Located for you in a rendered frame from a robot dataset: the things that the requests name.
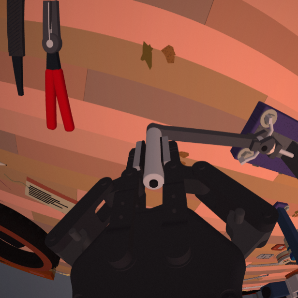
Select blue and grey caliper stand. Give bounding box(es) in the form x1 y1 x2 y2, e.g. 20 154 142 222
260 201 298 298

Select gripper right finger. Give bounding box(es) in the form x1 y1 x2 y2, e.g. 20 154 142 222
160 135 279 257

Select round striped tin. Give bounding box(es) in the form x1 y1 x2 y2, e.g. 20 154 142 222
276 249 292 265

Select cream wing nut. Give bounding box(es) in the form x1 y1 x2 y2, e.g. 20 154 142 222
259 109 278 128
237 148 259 165

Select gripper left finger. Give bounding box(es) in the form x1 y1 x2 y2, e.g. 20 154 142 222
45 140 147 265

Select black tyre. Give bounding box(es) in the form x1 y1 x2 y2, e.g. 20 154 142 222
0 202 61 272

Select beige printed card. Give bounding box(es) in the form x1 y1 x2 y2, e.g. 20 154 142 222
24 176 79 215

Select red-handled pliers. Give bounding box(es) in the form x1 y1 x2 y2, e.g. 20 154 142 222
42 0 75 133

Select purple and black truing stand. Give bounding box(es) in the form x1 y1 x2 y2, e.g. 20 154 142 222
230 101 298 180

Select grey crank with round handle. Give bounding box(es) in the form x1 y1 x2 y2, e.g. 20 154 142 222
142 122 283 190

